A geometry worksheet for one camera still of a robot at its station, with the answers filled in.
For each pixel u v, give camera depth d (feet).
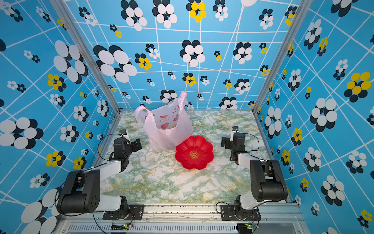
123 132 2.62
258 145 3.24
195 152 3.15
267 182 1.50
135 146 2.78
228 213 2.37
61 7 2.25
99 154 3.23
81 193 1.42
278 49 2.82
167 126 3.35
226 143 2.84
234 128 2.72
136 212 2.42
